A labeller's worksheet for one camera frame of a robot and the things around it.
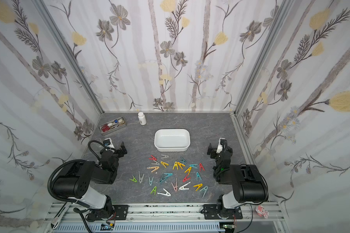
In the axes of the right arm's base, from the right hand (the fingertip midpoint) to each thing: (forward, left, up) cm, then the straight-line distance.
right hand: (219, 142), depth 90 cm
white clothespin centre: (-26, +23, -9) cm, 36 cm away
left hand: (-1, +66, -2) cm, 66 cm away
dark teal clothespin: (-9, +23, -10) cm, 27 cm away
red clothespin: (-8, +42, -10) cm, 44 cm away
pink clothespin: (-25, +27, -9) cm, 38 cm away
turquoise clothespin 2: (-18, +14, -9) cm, 24 cm away
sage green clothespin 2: (-26, +10, -9) cm, 29 cm away
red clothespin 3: (-21, +21, -9) cm, 31 cm away
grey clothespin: (-6, +35, -11) cm, 37 cm away
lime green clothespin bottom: (-27, +39, -10) cm, 49 cm away
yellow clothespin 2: (-15, +19, -9) cm, 26 cm away
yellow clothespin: (-12, +35, -9) cm, 38 cm away
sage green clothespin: (-23, +42, -9) cm, 48 cm away
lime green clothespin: (-22, +52, -10) cm, 57 cm away
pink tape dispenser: (-37, -17, -4) cm, 41 cm away
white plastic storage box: (+8, +31, -12) cm, 34 cm away
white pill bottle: (+22, +54, -7) cm, 59 cm away
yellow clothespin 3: (-25, +13, -9) cm, 29 cm away
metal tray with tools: (+19, +78, -13) cm, 82 cm away
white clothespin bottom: (-29, +31, -9) cm, 44 cm away
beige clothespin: (-14, +40, -10) cm, 43 cm away
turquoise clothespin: (-12, +16, -10) cm, 22 cm away
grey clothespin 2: (-21, +48, -9) cm, 53 cm away
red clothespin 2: (-13, +11, -10) cm, 19 cm away
